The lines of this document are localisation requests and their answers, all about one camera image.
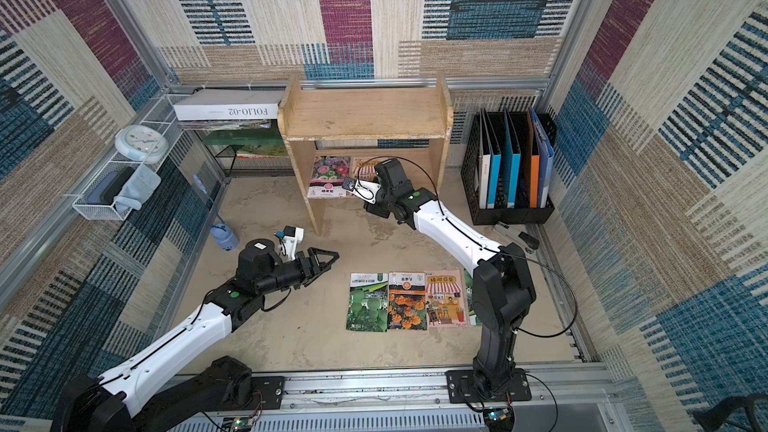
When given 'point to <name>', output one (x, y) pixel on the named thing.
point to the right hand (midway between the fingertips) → (371, 186)
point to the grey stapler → (518, 234)
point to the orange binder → (534, 177)
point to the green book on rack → (255, 142)
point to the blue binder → (546, 151)
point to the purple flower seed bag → (328, 176)
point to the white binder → (484, 179)
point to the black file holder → (485, 135)
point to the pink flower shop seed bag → (446, 298)
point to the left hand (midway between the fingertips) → (333, 259)
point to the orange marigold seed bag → (407, 300)
